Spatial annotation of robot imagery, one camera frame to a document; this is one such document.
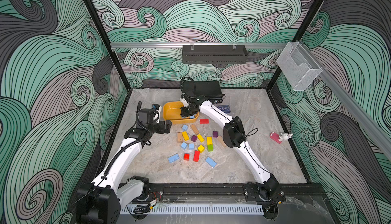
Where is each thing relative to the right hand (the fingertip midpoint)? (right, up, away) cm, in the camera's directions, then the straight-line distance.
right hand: (181, 114), depth 100 cm
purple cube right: (+22, -11, -8) cm, 26 cm away
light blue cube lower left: (+2, -17, -12) cm, 21 cm away
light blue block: (+8, -1, -3) cm, 8 cm away
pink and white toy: (+60, -14, -10) cm, 63 cm away
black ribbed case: (+22, +18, +16) cm, 33 cm away
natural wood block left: (0, -13, -9) cm, 16 cm away
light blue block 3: (+19, -25, -18) cm, 36 cm away
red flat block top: (+15, -4, 0) cm, 16 cm away
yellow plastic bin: (-7, +1, +4) cm, 8 cm away
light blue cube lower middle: (+7, -18, -13) cm, 23 cm away
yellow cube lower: (+13, -19, -14) cm, 26 cm away
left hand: (-9, -2, -18) cm, 20 cm away
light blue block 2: (-3, -23, -17) cm, 28 cm away
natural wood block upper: (+9, -9, -3) cm, 13 cm away
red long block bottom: (+10, -22, -15) cm, 29 cm away
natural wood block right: (+22, -10, -29) cm, 38 cm away
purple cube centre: (+9, -14, -9) cm, 19 cm away
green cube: (+18, -19, -12) cm, 29 cm away
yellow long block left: (+4, -12, -8) cm, 15 cm away
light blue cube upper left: (+3, -8, -5) cm, 10 cm away
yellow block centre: (+13, -14, -8) cm, 20 cm away
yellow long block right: (+18, -15, -10) cm, 25 cm away
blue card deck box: (+32, +4, +6) cm, 32 cm away
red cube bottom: (+4, -23, -15) cm, 28 cm away
